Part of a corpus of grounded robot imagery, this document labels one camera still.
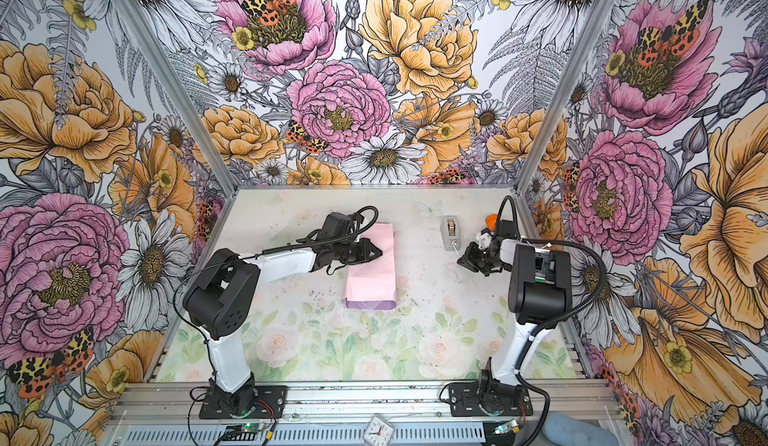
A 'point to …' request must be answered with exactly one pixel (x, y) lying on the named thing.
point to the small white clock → (379, 431)
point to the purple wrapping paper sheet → (371, 283)
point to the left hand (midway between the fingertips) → (380, 261)
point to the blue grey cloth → (564, 429)
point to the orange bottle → (491, 221)
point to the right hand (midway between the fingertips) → (459, 266)
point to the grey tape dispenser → (450, 231)
